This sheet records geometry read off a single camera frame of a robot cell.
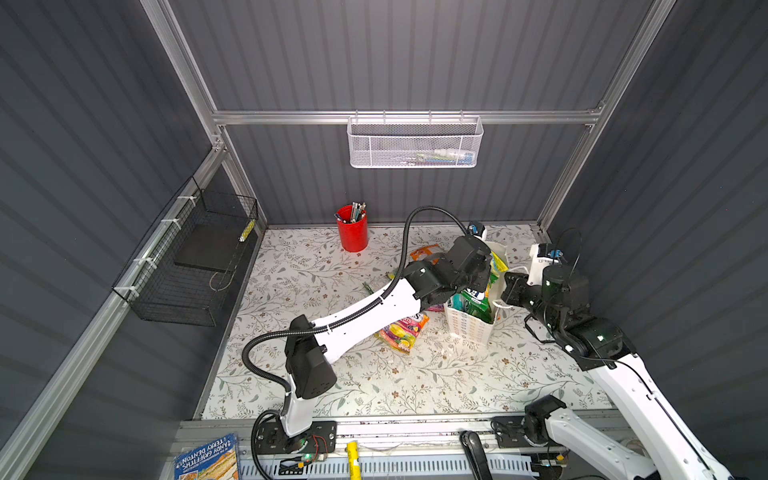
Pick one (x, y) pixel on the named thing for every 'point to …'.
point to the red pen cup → (355, 235)
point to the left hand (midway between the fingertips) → (485, 264)
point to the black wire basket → (180, 279)
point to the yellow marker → (353, 457)
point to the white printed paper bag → (471, 328)
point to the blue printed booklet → (216, 461)
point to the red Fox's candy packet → (402, 334)
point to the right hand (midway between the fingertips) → (509, 276)
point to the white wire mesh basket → (415, 141)
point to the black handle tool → (476, 455)
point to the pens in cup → (358, 212)
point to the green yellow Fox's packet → (497, 266)
